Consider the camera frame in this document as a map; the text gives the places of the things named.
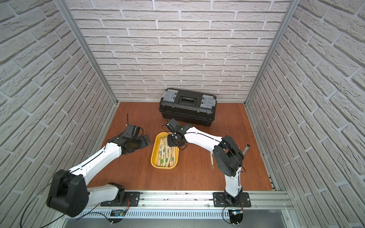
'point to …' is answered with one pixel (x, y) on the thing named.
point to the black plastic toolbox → (188, 107)
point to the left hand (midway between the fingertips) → (146, 140)
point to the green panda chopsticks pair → (212, 160)
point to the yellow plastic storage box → (162, 156)
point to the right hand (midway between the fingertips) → (172, 143)
